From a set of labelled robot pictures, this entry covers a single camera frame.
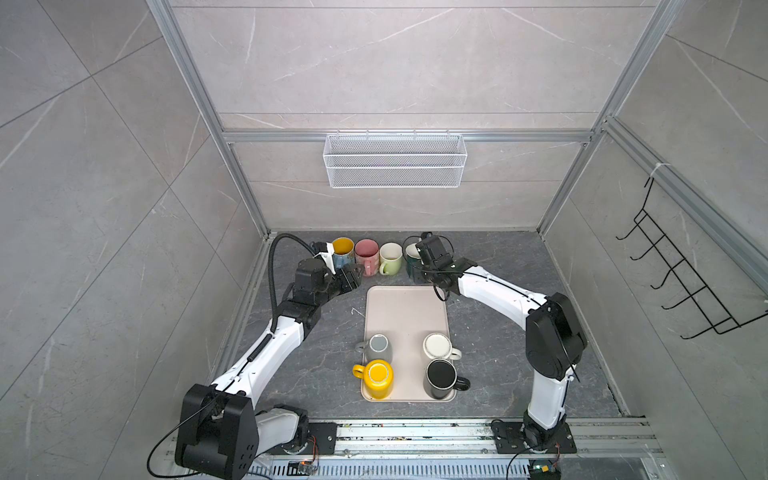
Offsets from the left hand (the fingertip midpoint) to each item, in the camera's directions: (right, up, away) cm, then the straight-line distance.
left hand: (357, 263), depth 81 cm
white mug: (+23, -23, 0) cm, 33 cm away
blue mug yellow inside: (-7, +3, +20) cm, 21 cm away
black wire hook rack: (+75, -6, -18) cm, 78 cm away
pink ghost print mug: (+1, +2, +18) cm, 18 cm away
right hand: (+18, -1, +12) cm, 22 cm away
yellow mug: (+6, -29, -7) cm, 31 cm away
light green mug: (+9, +1, +18) cm, 20 cm away
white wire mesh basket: (+10, +35, +19) cm, 41 cm away
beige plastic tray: (+15, -17, +14) cm, 27 cm away
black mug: (+22, -29, -6) cm, 37 cm away
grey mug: (+6, -23, -2) cm, 24 cm away
